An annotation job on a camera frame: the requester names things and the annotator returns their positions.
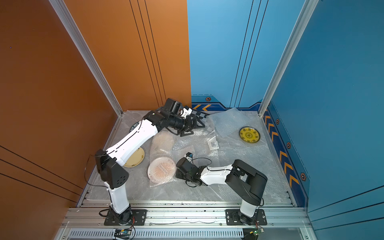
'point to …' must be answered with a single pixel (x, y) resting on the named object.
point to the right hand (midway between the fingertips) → (176, 172)
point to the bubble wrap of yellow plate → (251, 147)
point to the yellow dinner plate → (249, 134)
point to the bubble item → (202, 146)
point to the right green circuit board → (256, 231)
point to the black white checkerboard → (200, 114)
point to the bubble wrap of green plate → (227, 120)
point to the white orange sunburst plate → (161, 170)
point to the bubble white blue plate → (134, 125)
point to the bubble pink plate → (161, 170)
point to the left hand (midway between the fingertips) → (200, 126)
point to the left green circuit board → (122, 234)
